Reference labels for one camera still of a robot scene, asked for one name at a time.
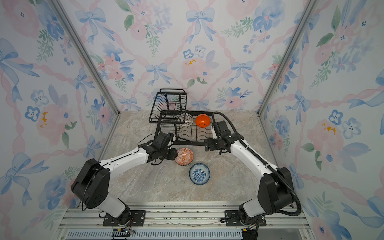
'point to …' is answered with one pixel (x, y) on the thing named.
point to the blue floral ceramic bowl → (199, 174)
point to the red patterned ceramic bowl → (185, 156)
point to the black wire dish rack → (169, 113)
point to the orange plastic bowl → (202, 120)
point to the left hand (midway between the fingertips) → (176, 152)
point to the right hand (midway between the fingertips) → (213, 143)
